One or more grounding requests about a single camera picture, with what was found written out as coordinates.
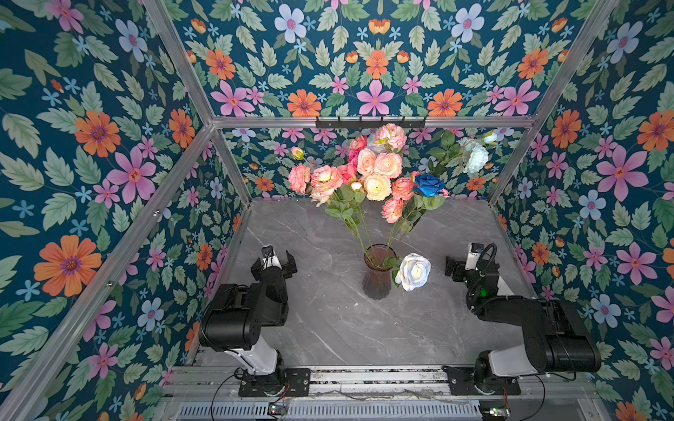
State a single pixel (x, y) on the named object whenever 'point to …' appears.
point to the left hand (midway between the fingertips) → (274, 253)
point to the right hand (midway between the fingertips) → (468, 256)
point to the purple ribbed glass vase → (377, 278)
